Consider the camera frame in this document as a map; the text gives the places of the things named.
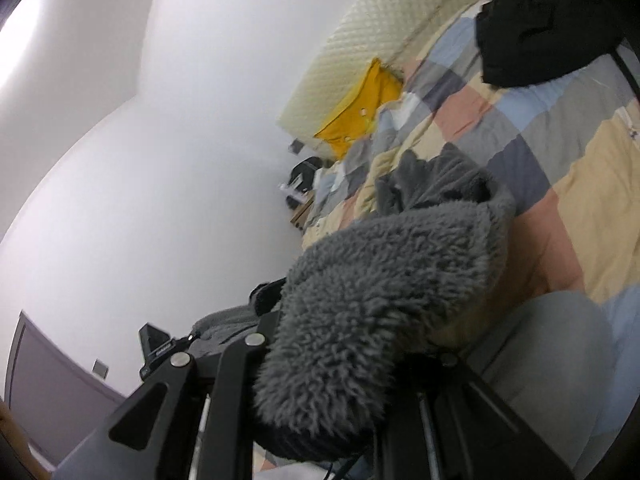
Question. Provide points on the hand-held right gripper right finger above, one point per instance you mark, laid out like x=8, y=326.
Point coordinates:
x=475, y=435

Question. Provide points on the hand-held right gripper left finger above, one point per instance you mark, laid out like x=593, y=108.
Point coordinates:
x=225, y=410

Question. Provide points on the grey fleece jacket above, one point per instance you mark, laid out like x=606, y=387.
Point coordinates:
x=360, y=300

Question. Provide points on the person's blue-grey clothing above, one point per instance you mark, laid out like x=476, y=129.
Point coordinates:
x=550, y=360

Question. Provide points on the grey door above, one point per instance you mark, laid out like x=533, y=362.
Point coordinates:
x=50, y=385

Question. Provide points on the wooden nightstand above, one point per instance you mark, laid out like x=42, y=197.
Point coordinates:
x=301, y=215

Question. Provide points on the black bag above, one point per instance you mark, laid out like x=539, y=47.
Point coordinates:
x=305, y=170

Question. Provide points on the patchwork checked blanket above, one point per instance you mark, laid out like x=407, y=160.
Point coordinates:
x=575, y=160

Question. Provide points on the yellow pillow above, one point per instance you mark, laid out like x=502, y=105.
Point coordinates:
x=360, y=110

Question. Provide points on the black jacket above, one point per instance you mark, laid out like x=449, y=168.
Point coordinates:
x=540, y=35

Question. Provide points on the cream quilted headboard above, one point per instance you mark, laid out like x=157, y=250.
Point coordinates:
x=400, y=10

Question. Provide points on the wall switch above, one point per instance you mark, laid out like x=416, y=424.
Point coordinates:
x=101, y=369

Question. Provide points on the wall socket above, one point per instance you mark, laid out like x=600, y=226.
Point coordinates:
x=296, y=147

